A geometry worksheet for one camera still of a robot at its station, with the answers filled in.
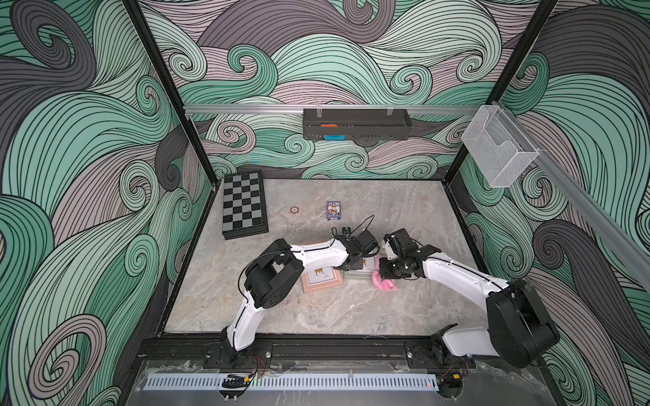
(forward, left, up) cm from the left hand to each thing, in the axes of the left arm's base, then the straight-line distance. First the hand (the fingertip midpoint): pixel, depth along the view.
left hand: (352, 259), depth 92 cm
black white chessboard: (+25, +45, +1) cm, 52 cm away
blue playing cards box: (+23, +6, 0) cm, 24 cm away
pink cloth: (-11, -11, +4) cm, 16 cm away
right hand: (-5, -11, +1) cm, 12 cm away
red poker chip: (+26, +23, -2) cm, 35 cm away
